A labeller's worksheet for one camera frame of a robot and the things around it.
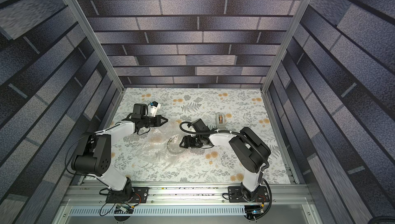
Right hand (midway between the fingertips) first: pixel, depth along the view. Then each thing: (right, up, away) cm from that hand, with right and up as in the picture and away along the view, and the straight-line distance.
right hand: (183, 144), depth 89 cm
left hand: (-10, +15, +2) cm, 18 cm away
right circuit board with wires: (+36, -26, -19) cm, 49 cm away
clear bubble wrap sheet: (-20, -1, 0) cm, 20 cm away
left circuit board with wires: (-26, -25, -18) cm, 41 cm away
